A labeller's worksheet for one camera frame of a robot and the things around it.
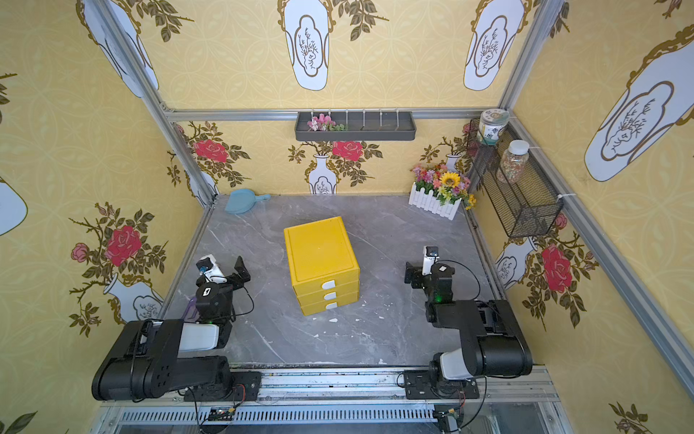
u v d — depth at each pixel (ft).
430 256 2.64
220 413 2.39
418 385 2.41
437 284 2.32
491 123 2.76
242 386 2.39
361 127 3.03
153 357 1.44
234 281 2.62
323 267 2.42
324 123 2.89
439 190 3.39
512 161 2.36
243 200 3.97
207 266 2.41
